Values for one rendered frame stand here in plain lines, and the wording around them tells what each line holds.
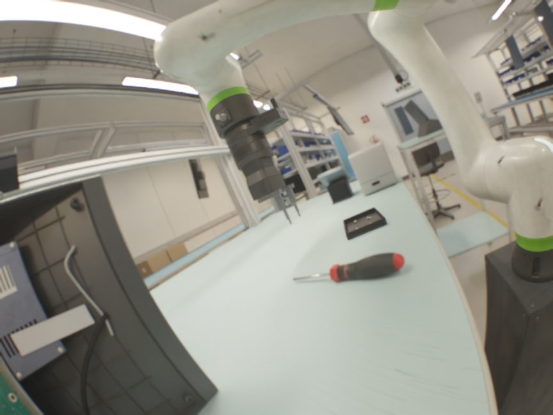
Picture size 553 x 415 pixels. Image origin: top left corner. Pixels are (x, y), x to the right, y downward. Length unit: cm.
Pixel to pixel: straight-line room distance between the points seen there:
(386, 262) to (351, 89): 653
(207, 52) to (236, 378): 40
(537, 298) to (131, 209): 502
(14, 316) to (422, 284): 33
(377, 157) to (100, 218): 72
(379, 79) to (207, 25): 648
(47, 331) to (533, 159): 58
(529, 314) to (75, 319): 56
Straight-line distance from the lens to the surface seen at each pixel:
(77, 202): 19
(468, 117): 55
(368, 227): 43
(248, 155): 41
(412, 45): 55
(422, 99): 682
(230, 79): 46
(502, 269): 58
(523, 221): 49
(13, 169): 71
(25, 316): 19
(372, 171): 76
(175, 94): 145
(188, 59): 37
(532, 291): 52
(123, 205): 484
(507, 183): 48
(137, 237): 475
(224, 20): 36
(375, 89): 668
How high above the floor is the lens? 114
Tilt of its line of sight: 4 degrees down
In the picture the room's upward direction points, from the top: 25 degrees counter-clockwise
